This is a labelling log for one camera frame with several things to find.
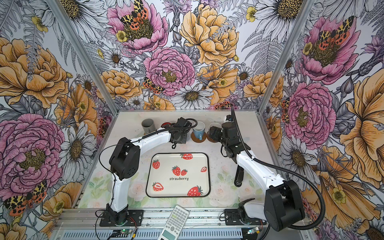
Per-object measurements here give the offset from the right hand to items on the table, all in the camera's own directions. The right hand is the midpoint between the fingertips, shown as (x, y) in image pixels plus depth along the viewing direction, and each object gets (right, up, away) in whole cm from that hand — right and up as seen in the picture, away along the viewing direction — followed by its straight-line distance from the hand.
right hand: (216, 134), depth 85 cm
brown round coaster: (-13, -4, +18) cm, 22 cm away
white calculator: (-21, -41, -14) cm, 48 cm away
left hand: (-22, -5, +11) cm, 25 cm away
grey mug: (-43, +5, +15) cm, 46 cm away
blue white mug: (-9, +2, +11) cm, 15 cm away
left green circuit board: (-44, -45, -14) cm, 64 cm away
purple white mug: (+1, +6, +17) cm, 17 cm away
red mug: (-32, +6, +18) cm, 37 cm away
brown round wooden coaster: (-4, -2, -7) cm, 8 cm away
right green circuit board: (+15, -45, -14) cm, 49 cm away
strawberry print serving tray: (-22, -24, +4) cm, 33 cm away
